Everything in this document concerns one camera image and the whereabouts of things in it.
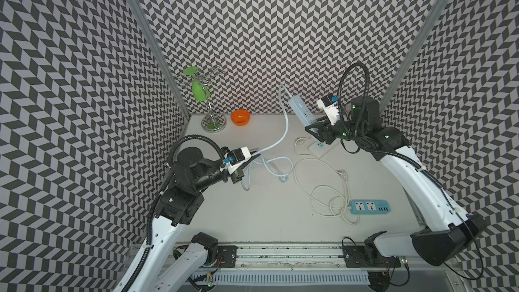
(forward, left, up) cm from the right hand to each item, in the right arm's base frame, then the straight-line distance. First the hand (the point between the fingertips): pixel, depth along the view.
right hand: (312, 128), depth 69 cm
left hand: (-12, +19, +3) cm, 23 cm away
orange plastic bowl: (+32, +32, -28) cm, 53 cm away
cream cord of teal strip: (-7, -11, -35) cm, 37 cm away
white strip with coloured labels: (+12, -10, -31) cm, 35 cm away
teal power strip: (-16, -26, -32) cm, 44 cm away
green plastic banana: (+36, +51, -12) cm, 63 cm away
